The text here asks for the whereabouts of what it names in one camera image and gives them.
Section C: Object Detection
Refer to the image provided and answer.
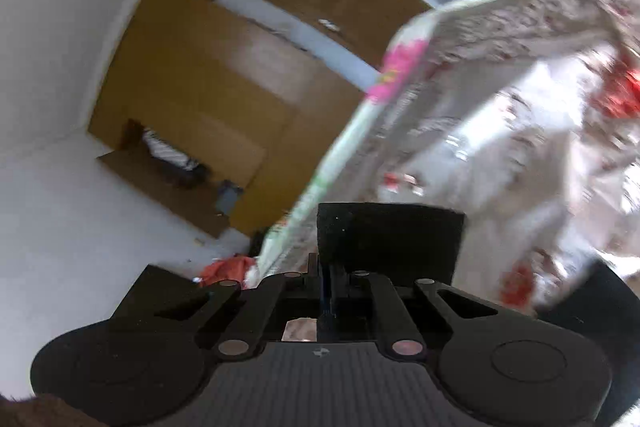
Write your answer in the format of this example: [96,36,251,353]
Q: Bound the black pants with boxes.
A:
[317,202,466,286]

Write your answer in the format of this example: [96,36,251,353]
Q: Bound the red cloth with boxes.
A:
[198,256,256,288]

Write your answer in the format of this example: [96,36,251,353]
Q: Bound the wooden wardrobe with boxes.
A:
[89,0,427,236]

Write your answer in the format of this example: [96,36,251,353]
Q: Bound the floral bed cover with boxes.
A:
[247,0,639,310]

